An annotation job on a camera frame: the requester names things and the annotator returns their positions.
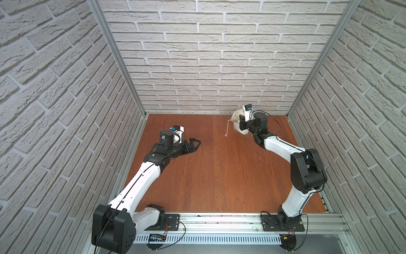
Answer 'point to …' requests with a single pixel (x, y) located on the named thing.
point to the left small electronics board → (156, 237)
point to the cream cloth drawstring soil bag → (235, 118)
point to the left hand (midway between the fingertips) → (193, 140)
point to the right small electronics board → (288, 242)
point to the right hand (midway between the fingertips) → (235, 115)
